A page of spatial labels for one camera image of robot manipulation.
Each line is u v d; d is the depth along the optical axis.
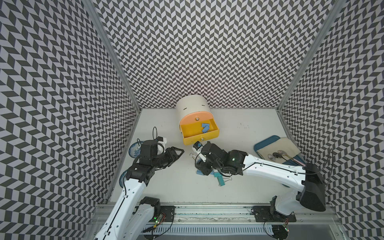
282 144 0.96
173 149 0.68
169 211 0.79
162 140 0.71
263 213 0.77
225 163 0.55
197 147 0.65
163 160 0.63
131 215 0.46
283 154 0.94
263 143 0.93
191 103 0.94
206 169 0.65
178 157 0.67
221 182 0.84
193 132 0.91
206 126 0.92
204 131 0.92
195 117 0.85
